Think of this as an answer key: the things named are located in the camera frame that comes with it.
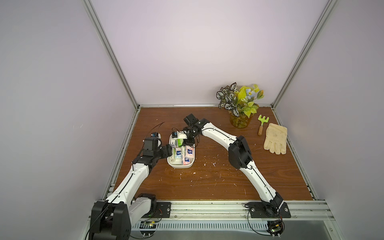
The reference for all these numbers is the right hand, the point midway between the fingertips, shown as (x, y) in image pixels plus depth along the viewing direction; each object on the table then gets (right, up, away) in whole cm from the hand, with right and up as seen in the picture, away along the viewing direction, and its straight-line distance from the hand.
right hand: (182, 136), depth 96 cm
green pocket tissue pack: (-1, -3, -3) cm, 5 cm away
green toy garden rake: (+60, +11, +14) cm, 62 cm away
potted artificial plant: (+38, +23, -4) cm, 45 cm away
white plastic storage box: (+1, -11, -9) cm, 14 cm away
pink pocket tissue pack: (+5, -8, -9) cm, 13 cm away
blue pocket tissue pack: (-2, -10, -6) cm, 11 cm away
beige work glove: (+65, -2, +4) cm, 65 cm away
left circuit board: (-15, -42, -25) cm, 51 cm away
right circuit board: (+48, -41, -27) cm, 68 cm away
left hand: (-7, -5, -10) cm, 14 cm away
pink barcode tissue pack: (+4, -13, -11) cm, 17 cm away
